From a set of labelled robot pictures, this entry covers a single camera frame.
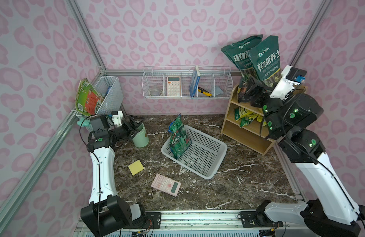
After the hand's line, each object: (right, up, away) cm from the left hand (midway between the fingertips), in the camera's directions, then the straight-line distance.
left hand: (139, 122), depth 72 cm
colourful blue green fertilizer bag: (+19, -10, +17) cm, 27 cm away
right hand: (+47, +13, -23) cm, 54 cm away
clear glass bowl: (+3, +20, +24) cm, 31 cm away
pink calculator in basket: (+15, +23, +22) cm, 35 cm away
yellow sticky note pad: (-9, -28, +20) cm, 36 cm away
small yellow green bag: (+57, +7, +20) cm, 61 cm away
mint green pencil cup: (-8, -11, +26) cm, 29 cm away
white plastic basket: (+34, -21, +23) cm, 47 cm away
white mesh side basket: (-23, +20, +16) cm, 34 cm away
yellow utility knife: (+34, +20, +25) cm, 47 cm away
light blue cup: (+44, +22, +28) cm, 57 cm away
